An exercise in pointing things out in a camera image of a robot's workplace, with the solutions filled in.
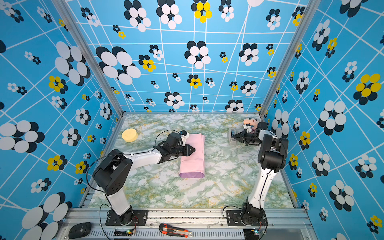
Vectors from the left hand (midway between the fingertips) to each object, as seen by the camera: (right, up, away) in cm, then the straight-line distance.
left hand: (195, 149), depth 90 cm
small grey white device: (+24, +4, +9) cm, 26 cm away
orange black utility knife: (-13, -35, -20) cm, 42 cm away
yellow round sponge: (-47, +8, +14) cm, 49 cm away
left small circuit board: (-35, -38, -18) cm, 55 cm away
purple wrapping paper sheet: (-1, -9, -5) cm, 10 cm away
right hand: (+27, +7, +11) cm, 29 cm away
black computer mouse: (-54, -34, -21) cm, 67 cm away
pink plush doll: (+40, +18, +15) cm, 47 cm away
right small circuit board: (+27, -37, -19) cm, 49 cm away
